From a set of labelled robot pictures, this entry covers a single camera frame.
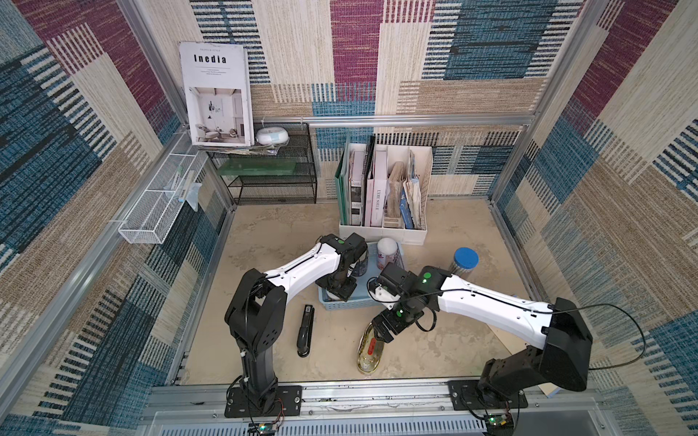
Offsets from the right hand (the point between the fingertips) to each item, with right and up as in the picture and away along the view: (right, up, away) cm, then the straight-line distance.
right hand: (386, 325), depth 76 cm
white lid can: (+2, +19, +14) cm, 24 cm away
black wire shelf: (-32, +44, +43) cm, 69 cm away
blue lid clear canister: (+22, +18, +1) cm, 28 cm away
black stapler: (-24, -5, +5) cm, 25 cm away
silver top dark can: (-6, +14, +16) cm, 22 cm away
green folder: (-13, +42, +10) cm, 45 cm away
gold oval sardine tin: (-4, -8, +3) cm, 10 cm away
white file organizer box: (+3, +39, +19) cm, 43 cm away
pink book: (-1, +39, +18) cm, 43 cm away
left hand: (-14, +7, +11) cm, 19 cm away
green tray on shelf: (-42, +48, +18) cm, 66 cm away
